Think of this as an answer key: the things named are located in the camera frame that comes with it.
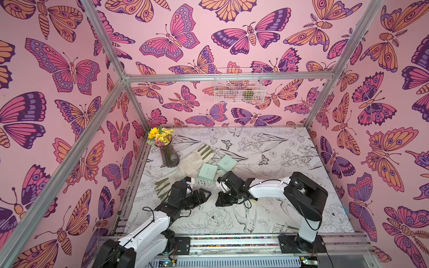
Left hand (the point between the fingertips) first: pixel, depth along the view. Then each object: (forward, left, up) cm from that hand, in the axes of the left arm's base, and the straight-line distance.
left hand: (208, 194), depth 84 cm
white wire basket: (+52, -17, +29) cm, 62 cm away
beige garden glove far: (+21, +13, -5) cm, 25 cm away
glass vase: (+21, +23, +4) cm, 31 cm away
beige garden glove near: (+7, +26, -4) cm, 27 cm away
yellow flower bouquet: (+22, +24, +19) cm, 38 cm away
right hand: (-3, -4, -4) cm, 6 cm away
